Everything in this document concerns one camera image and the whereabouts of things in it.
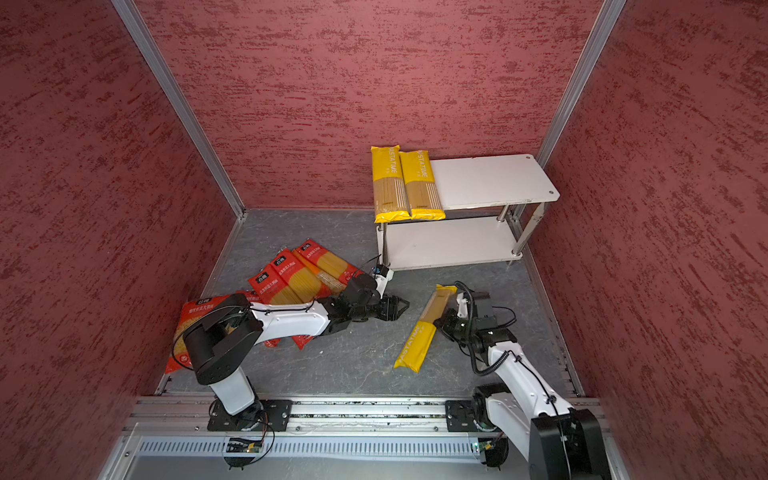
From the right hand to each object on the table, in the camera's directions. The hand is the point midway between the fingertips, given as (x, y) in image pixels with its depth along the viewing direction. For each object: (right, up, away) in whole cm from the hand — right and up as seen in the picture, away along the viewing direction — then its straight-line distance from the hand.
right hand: (431, 327), depth 85 cm
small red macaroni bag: (-55, +7, +7) cm, 56 cm away
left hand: (-9, +5, +1) cm, 10 cm away
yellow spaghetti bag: (-4, -5, -2) cm, 7 cm away
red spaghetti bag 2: (-39, +12, +8) cm, 41 cm away
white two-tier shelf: (+15, +35, -7) cm, 38 cm away
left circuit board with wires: (-49, -26, -12) cm, 57 cm away
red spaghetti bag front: (-51, +10, +7) cm, 52 cm away
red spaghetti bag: (-34, +17, +19) cm, 43 cm away
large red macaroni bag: (-72, +3, +4) cm, 72 cm away
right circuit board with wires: (+14, -26, -14) cm, 33 cm away
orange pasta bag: (-33, +12, +11) cm, 37 cm away
